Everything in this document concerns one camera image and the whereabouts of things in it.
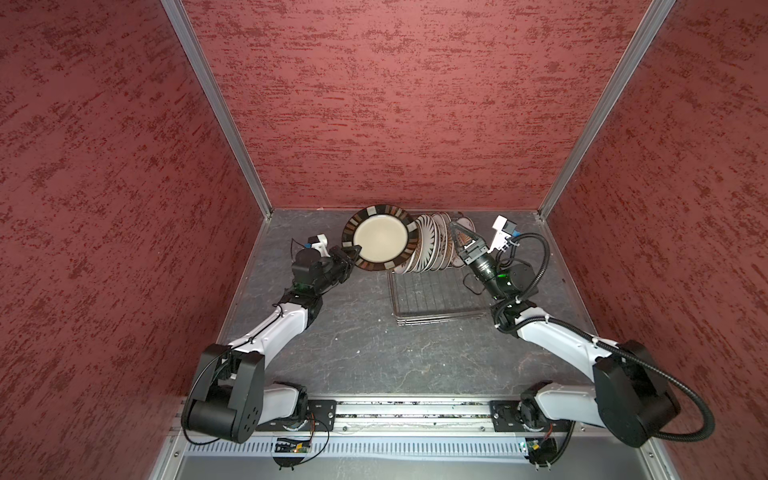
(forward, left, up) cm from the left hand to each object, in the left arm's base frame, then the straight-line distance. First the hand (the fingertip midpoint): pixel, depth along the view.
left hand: (364, 251), depth 82 cm
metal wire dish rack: (-4, -22, -19) cm, 30 cm away
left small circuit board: (-44, +18, -23) cm, 53 cm away
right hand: (-4, -20, +14) cm, 25 cm away
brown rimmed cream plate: (+4, -6, +2) cm, 8 cm away
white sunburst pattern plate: (+8, -19, -6) cm, 22 cm away
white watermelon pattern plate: (+2, -15, -8) cm, 16 cm away
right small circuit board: (-44, -45, -21) cm, 66 cm away
